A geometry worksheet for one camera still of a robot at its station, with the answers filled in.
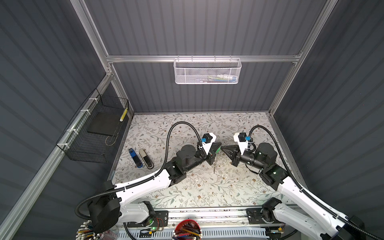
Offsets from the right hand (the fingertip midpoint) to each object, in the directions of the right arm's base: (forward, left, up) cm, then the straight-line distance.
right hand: (223, 149), depth 69 cm
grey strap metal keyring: (-8, +5, +2) cm, 9 cm away
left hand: (+2, +2, +3) cm, 4 cm away
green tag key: (-1, +3, +2) cm, 3 cm away
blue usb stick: (+4, +49, -24) cm, 54 cm away
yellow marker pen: (+18, +53, +3) cm, 56 cm away
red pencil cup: (-29, +17, -21) cm, 40 cm away
